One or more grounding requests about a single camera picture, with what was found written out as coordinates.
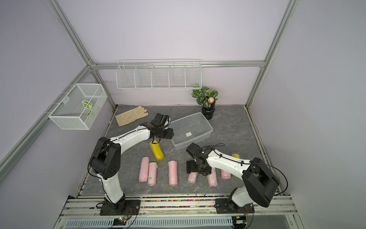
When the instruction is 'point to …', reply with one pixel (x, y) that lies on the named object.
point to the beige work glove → (129, 116)
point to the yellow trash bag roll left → (157, 150)
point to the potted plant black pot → (206, 97)
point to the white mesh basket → (77, 109)
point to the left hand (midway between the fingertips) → (171, 134)
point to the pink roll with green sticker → (152, 174)
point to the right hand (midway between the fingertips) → (194, 170)
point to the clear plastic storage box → (190, 129)
